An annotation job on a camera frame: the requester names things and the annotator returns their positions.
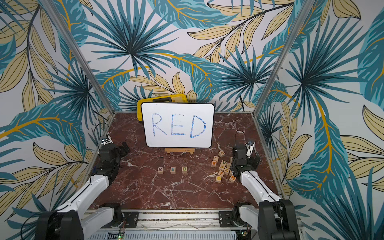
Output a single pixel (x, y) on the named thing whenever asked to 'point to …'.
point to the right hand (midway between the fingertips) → (250, 153)
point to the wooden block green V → (222, 165)
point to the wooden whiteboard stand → (168, 150)
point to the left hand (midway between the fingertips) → (117, 146)
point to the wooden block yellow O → (218, 179)
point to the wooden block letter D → (184, 169)
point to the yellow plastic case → (172, 98)
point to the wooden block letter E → (173, 170)
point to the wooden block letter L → (215, 158)
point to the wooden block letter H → (232, 178)
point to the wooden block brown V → (221, 153)
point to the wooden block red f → (221, 173)
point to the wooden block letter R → (160, 170)
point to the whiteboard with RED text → (178, 125)
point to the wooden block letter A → (213, 164)
